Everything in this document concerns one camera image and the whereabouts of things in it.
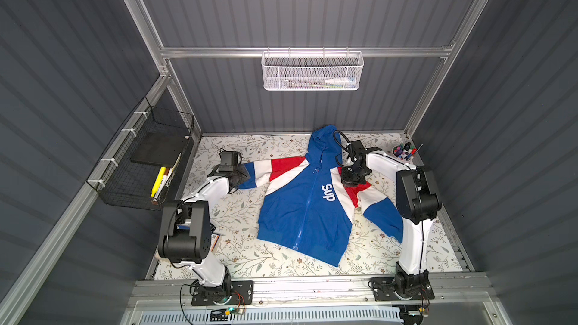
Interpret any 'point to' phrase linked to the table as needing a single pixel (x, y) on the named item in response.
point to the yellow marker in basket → (158, 181)
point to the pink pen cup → (405, 151)
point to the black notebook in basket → (160, 148)
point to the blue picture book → (214, 240)
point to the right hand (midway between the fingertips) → (347, 183)
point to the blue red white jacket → (306, 207)
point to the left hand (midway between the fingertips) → (245, 173)
